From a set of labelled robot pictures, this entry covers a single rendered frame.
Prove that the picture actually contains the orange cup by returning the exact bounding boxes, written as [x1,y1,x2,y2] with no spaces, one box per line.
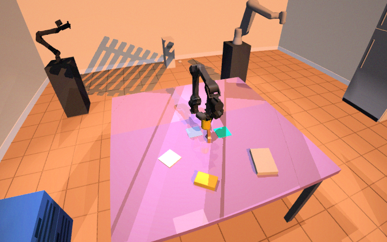
[201,118,212,130]

